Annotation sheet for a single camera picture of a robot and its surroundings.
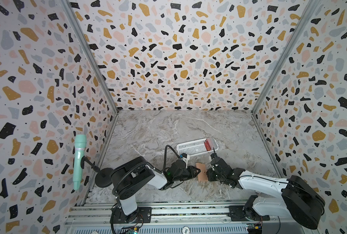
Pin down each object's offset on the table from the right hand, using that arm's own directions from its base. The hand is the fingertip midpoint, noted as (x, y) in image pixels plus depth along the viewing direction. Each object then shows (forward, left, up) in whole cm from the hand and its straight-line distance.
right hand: (209, 173), depth 88 cm
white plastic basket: (+18, +7, -1) cm, 19 cm away
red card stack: (+18, 0, +2) cm, 18 cm away
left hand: (-1, +3, +5) cm, 6 cm away
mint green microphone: (-3, +59, +33) cm, 68 cm away
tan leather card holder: (-3, +4, +3) cm, 6 cm away
